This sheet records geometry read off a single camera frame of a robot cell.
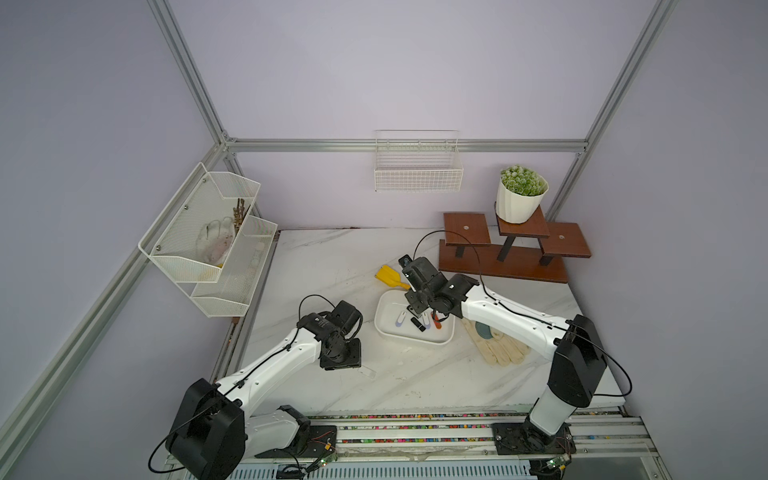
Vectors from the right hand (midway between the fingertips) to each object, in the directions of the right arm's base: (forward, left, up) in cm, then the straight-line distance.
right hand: (422, 293), depth 86 cm
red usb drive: (-3, -5, -13) cm, 14 cm away
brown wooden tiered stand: (+24, -44, -10) cm, 51 cm away
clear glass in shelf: (+7, +55, +17) cm, 58 cm away
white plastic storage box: (+3, +10, -13) cm, 17 cm away
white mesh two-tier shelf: (+3, +61, -1) cm, 61 cm away
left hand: (-18, +21, -8) cm, 29 cm away
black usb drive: (-3, +1, -13) cm, 13 cm away
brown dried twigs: (+15, +51, +19) cm, 56 cm away
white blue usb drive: (-1, +7, -13) cm, 15 cm away
